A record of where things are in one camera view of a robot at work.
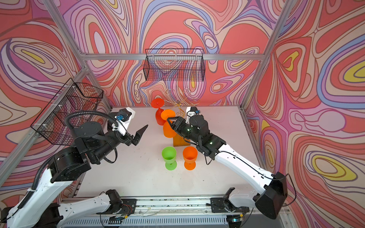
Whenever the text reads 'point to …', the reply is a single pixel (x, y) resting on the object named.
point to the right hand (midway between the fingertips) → (169, 124)
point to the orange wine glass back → (190, 154)
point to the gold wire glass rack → (182, 97)
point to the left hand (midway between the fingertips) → (137, 117)
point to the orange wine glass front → (168, 131)
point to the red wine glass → (158, 103)
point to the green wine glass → (169, 154)
